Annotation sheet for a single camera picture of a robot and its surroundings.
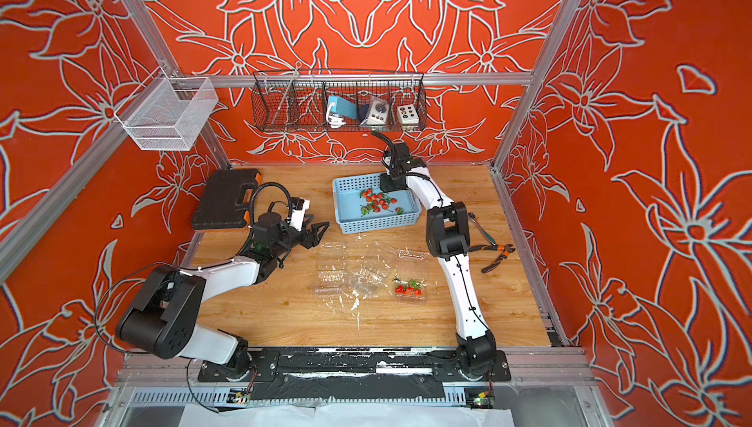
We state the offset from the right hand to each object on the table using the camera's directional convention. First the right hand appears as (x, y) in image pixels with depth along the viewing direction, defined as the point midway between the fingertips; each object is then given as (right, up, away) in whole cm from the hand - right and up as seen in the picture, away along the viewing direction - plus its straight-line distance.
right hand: (381, 182), depth 107 cm
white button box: (+9, +22, -12) cm, 27 cm away
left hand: (-19, -12, -19) cm, 29 cm away
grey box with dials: (-2, +22, -16) cm, 27 cm away
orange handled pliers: (+40, -22, -14) cm, 48 cm away
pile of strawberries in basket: (-2, -7, 0) cm, 8 cm away
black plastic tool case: (-57, -6, -4) cm, 57 cm away
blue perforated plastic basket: (-7, -9, -3) cm, 12 cm away
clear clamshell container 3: (-4, -31, -19) cm, 37 cm away
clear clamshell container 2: (-16, -28, -17) cm, 36 cm away
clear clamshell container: (+7, -31, -18) cm, 36 cm away
